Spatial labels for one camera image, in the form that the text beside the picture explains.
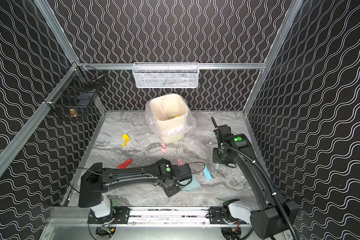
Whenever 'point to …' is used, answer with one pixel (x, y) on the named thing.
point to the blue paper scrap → (207, 173)
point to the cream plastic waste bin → (170, 112)
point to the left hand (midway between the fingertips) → (175, 193)
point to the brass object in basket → (73, 112)
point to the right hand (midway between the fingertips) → (221, 160)
